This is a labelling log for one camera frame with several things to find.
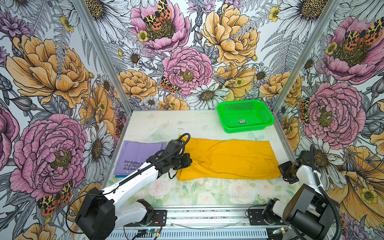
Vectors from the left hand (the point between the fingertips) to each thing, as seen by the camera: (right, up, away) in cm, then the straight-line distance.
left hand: (191, 165), depth 81 cm
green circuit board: (-18, -28, -10) cm, 35 cm away
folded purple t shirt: (-35, +3, +13) cm, 38 cm away
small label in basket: (+38, +24, +34) cm, 56 cm away
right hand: (+49, -6, +4) cm, 50 cm away
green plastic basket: (+41, +29, +40) cm, 64 cm away
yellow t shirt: (+14, 0, +13) cm, 19 cm away
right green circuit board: (+41, -28, -10) cm, 51 cm away
